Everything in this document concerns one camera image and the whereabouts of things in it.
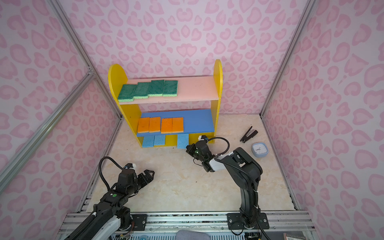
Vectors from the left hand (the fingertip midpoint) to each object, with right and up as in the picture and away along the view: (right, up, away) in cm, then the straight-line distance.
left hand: (150, 173), depth 85 cm
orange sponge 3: (+7, +27, +8) cm, 29 cm away
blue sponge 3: (+17, +18, +11) cm, 27 cm away
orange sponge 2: (0, +28, +9) cm, 29 cm away
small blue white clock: (+67, +12, +12) cm, 69 cm away
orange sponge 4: (+14, +28, +10) cm, 33 cm away
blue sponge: (-7, +16, +18) cm, 25 cm away
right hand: (+19, +15, +9) cm, 26 cm away
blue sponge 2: (0, +17, +19) cm, 25 cm away
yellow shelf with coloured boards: (+24, +39, +35) cm, 57 cm away
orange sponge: (-7, +27, +8) cm, 29 cm away
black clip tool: (+64, +21, +22) cm, 71 cm away
